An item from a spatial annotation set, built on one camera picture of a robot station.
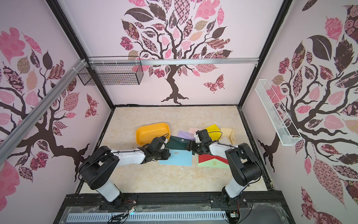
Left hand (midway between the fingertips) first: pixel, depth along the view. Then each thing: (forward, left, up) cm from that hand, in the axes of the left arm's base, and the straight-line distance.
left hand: (169, 157), depth 91 cm
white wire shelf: (+5, -65, +26) cm, 70 cm away
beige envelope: (+18, -44, +2) cm, 47 cm away
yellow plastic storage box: (+18, +19, +1) cm, 26 cm away
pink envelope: (+22, -17, -1) cm, 28 cm away
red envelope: (-2, -22, +3) cm, 22 cm away
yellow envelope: (+8, -28, +18) cm, 34 cm away
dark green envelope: (+9, -3, +3) cm, 10 cm away
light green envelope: (-4, -28, +2) cm, 29 cm away
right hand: (+4, -12, +2) cm, 13 cm away
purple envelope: (+17, -11, +2) cm, 20 cm away
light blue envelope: (-1, -6, +1) cm, 6 cm away
